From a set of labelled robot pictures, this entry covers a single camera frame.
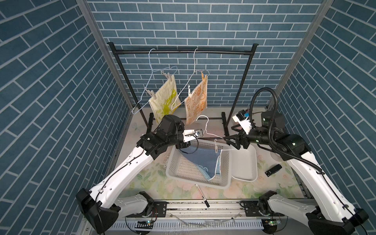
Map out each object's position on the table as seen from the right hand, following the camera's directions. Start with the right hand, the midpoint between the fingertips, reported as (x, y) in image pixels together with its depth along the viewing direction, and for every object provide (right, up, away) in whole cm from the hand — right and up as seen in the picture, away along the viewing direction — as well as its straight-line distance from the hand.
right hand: (230, 133), depth 65 cm
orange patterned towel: (-15, +16, +25) cm, 33 cm away
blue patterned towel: (-10, -16, +15) cm, 24 cm away
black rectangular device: (+29, -23, +19) cm, 42 cm away
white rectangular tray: (+13, -21, +22) cm, 33 cm away
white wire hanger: (-7, -1, +3) cm, 7 cm away
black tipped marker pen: (-10, -37, +11) cm, 40 cm away
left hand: (-16, 0, +6) cm, 17 cm away
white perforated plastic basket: (-25, -23, +22) cm, 40 cm away
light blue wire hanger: (-50, +36, +39) cm, 73 cm away
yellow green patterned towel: (-33, +17, +20) cm, 42 cm away
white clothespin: (-6, -7, +5) cm, 11 cm away
